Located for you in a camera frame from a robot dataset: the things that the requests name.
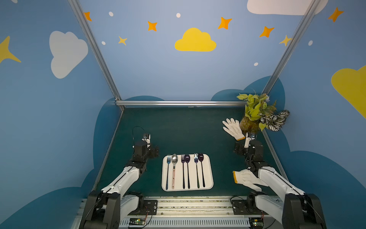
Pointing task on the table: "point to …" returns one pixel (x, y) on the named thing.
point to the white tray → (178, 185)
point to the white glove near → (249, 179)
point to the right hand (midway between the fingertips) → (245, 142)
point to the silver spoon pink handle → (174, 160)
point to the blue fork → (168, 158)
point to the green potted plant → (256, 106)
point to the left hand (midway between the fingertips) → (149, 143)
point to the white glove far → (233, 128)
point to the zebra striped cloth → (274, 121)
